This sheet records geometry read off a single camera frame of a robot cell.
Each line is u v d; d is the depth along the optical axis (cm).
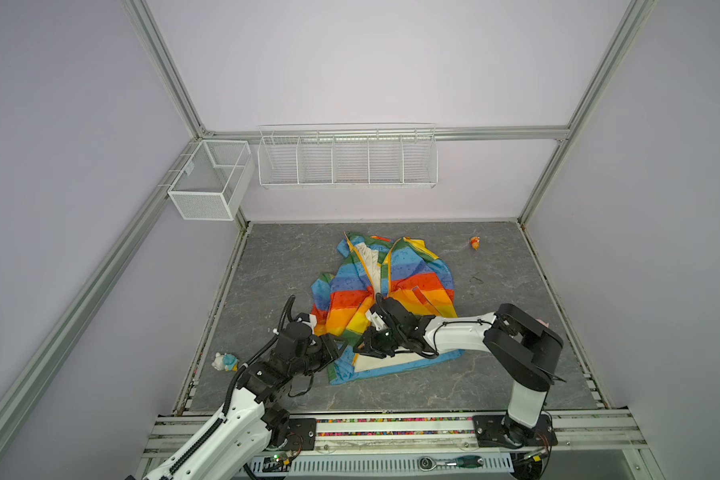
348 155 97
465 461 70
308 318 76
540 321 91
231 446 53
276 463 72
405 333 70
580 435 74
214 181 102
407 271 102
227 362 82
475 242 112
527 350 48
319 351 66
